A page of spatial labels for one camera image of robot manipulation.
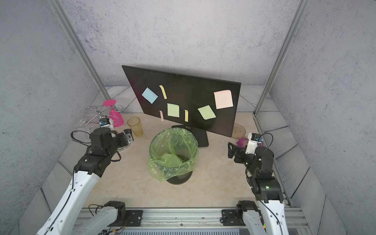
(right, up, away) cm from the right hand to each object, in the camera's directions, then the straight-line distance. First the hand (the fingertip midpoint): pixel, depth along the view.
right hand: (238, 144), depth 70 cm
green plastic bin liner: (-34, -7, +18) cm, 38 cm away
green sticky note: (-14, +16, +4) cm, 22 cm away
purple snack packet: (+11, -2, +26) cm, 29 cm away
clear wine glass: (-82, +10, +9) cm, 83 cm away
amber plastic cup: (-60, +10, +28) cm, 67 cm away
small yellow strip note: (-25, +14, +13) cm, 32 cm away
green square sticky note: (-32, +17, +11) cm, 38 cm away
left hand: (-55, +6, +4) cm, 56 cm away
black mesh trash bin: (-33, -8, +19) cm, 39 cm away
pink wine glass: (-70, +14, +23) cm, 75 cm away
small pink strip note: (-41, +15, +21) cm, 48 cm away
